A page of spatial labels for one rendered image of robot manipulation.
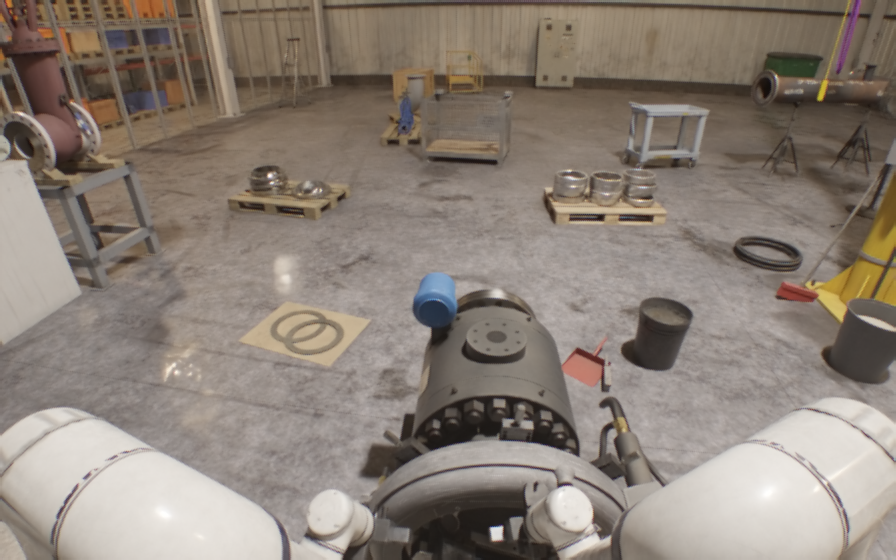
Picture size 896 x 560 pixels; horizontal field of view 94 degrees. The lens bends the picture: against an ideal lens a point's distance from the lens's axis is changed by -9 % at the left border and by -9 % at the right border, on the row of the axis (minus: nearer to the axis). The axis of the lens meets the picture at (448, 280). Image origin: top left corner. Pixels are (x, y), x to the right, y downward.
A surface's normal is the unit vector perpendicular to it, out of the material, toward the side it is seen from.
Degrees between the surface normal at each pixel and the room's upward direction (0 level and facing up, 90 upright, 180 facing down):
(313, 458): 0
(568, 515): 23
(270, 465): 0
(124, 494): 8
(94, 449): 15
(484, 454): 8
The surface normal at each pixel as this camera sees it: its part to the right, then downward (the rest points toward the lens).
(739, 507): -0.43, -0.70
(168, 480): 0.42, -0.90
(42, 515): -0.29, -0.26
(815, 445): -0.05, -0.90
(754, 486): -0.26, -0.83
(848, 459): 0.11, -0.70
